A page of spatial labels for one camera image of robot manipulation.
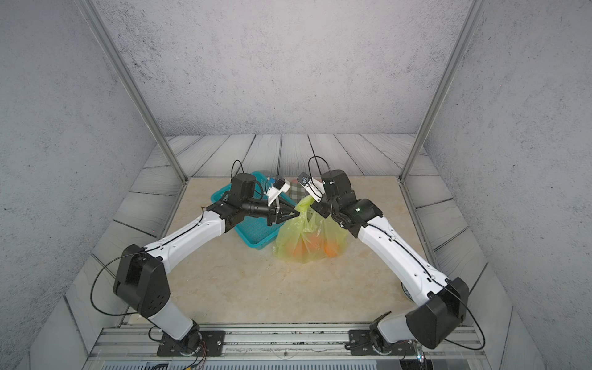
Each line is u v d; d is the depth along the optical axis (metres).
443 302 0.38
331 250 0.86
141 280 0.44
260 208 0.69
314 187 0.63
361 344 0.72
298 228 0.76
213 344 0.73
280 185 0.68
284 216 0.73
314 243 0.82
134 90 0.88
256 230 1.02
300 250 0.86
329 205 0.56
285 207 0.72
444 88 0.87
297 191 0.81
